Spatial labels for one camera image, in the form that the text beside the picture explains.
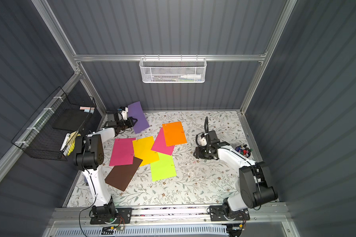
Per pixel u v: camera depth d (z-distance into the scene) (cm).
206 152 77
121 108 94
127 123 93
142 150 99
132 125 93
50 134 72
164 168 91
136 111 108
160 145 100
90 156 57
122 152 100
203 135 84
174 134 109
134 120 99
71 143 62
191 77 90
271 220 72
